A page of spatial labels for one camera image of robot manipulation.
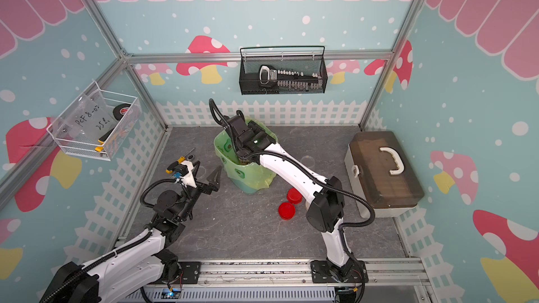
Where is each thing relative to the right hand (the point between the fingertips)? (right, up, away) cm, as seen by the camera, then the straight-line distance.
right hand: (251, 131), depth 81 cm
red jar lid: (+18, -28, +10) cm, 35 cm away
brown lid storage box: (+53, -16, +6) cm, 56 cm away
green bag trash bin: (-1, -18, -2) cm, 18 cm away
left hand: (-14, -14, -3) cm, 20 cm away
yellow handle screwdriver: (-38, -13, +22) cm, 46 cm away
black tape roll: (-51, +8, -2) cm, 52 cm away
